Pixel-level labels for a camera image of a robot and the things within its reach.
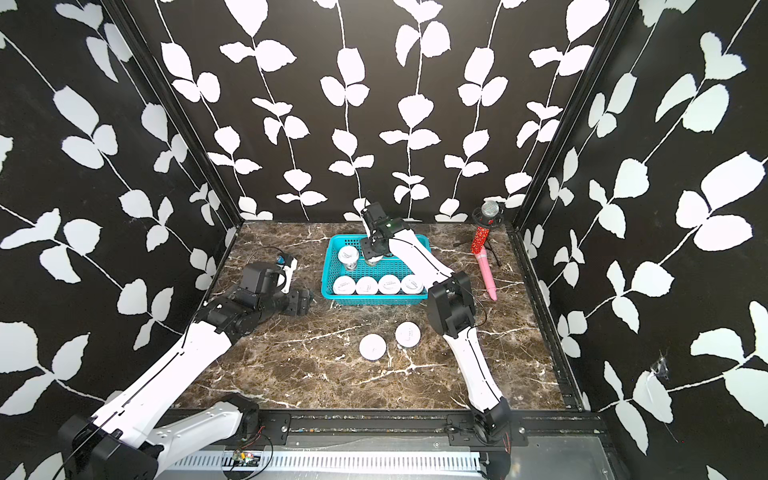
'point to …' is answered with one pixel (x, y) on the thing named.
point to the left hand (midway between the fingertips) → (300, 288)
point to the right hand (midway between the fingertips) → (369, 243)
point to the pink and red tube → (478, 247)
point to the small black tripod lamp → (490, 213)
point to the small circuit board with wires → (245, 459)
